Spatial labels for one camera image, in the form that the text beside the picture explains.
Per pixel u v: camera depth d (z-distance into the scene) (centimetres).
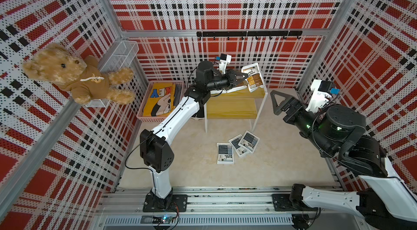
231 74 62
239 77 65
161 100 105
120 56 86
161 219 69
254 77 68
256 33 89
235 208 73
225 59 66
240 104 91
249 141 92
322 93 41
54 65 48
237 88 72
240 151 89
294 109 41
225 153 88
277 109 43
